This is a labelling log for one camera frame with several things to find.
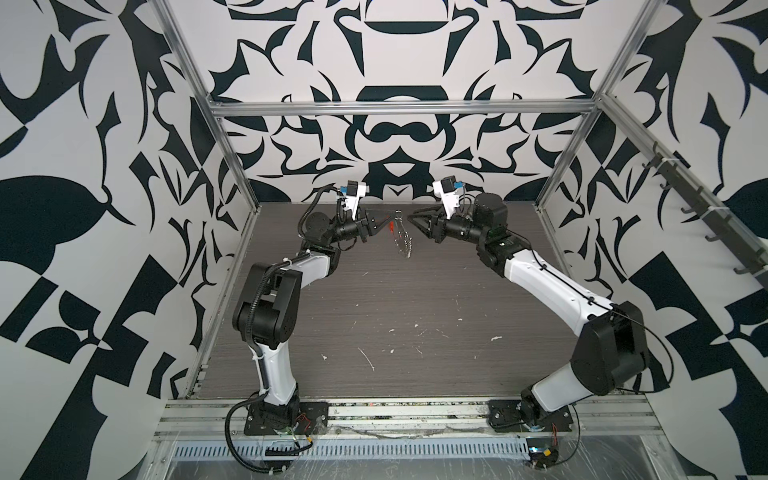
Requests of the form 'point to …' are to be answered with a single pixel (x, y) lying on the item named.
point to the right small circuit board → (543, 457)
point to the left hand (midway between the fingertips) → (393, 209)
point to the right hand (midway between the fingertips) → (411, 212)
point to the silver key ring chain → (403, 239)
